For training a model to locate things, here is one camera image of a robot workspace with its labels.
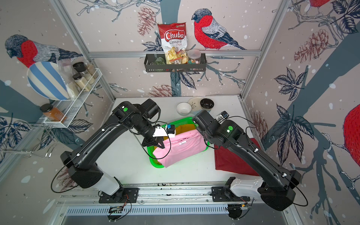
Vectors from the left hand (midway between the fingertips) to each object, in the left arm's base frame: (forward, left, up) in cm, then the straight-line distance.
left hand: (164, 141), depth 64 cm
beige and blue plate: (+45, -19, -28) cm, 56 cm away
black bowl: (+45, -27, -24) cm, 57 cm away
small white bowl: (+41, -9, -25) cm, 49 cm away
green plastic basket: (-3, +8, -19) cm, 21 cm away
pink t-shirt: (+2, -12, -5) cm, 13 cm away
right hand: (+9, -17, 0) cm, 19 cm away
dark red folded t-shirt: (+1, -35, -27) cm, 44 cm away
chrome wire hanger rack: (-1, +59, -4) cm, 60 cm away
